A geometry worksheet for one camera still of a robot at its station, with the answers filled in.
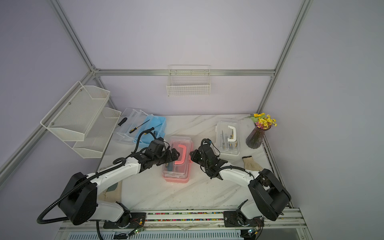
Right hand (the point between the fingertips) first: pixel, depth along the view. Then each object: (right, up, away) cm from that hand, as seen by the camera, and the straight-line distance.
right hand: (191, 156), depth 87 cm
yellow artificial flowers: (+42, +20, -3) cm, 47 cm away
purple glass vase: (+42, +9, +9) cm, 44 cm away
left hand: (-10, -1, -1) cm, 10 cm away
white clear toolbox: (+23, +10, +6) cm, 26 cm away
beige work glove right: (+38, -7, +6) cm, 39 cm away
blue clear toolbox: (-36, +17, +17) cm, 44 cm away
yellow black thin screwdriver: (-41, +15, +13) cm, 45 cm away
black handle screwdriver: (-48, +22, +14) cm, 54 cm away
